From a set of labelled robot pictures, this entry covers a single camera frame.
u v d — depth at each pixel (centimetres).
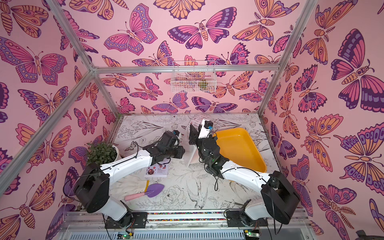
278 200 42
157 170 92
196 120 81
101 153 79
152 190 83
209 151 56
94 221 76
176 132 78
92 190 43
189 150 84
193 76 95
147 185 85
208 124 62
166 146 66
